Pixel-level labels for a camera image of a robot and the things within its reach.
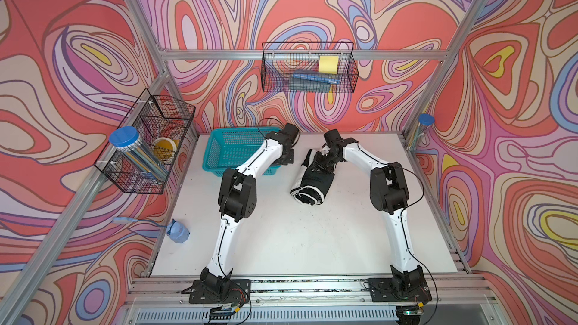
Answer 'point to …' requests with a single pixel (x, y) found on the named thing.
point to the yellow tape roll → (164, 150)
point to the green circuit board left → (220, 313)
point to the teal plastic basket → (230, 147)
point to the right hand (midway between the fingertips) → (312, 175)
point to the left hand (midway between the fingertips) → (285, 160)
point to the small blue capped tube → (424, 120)
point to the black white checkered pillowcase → (311, 183)
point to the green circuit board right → (409, 311)
